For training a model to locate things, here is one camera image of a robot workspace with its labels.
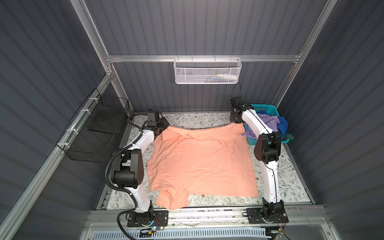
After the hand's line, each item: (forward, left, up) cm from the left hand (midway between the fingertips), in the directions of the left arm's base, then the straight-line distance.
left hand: (166, 121), depth 95 cm
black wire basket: (-17, +33, +12) cm, 39 cm away
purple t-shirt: (-4, -67, +1) cm, 67 cm away
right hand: (+3, -49, -4) cm, 49 cm away
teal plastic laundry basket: (+13, -78, -6) cm, 80 cm away
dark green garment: (-14, -76, -2) cm, 77 cm away
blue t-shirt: (-8, -74, 0) cm, 75 cm away
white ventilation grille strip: (-61, -43, -16) cm, 76 cm away
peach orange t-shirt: (-21, -22, -16) cm, 34 cm away
